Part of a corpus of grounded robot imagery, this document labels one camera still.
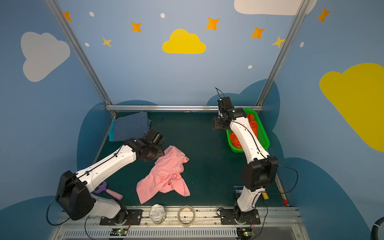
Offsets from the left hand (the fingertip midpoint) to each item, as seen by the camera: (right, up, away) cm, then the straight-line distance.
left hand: (162, 153), depth 83 cm
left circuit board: (-19, -36, -13) cm, 42 cm away
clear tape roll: (+10, -31, -9) cm, 34 cm away
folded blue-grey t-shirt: (-30, +15, +24) cm, 42 cm away
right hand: (+34, +17, +2) cm, 38 cm away
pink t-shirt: (+2, -13, +2) cm, 14 cm away
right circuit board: (+42, -37, -12) cm, 57 cm away
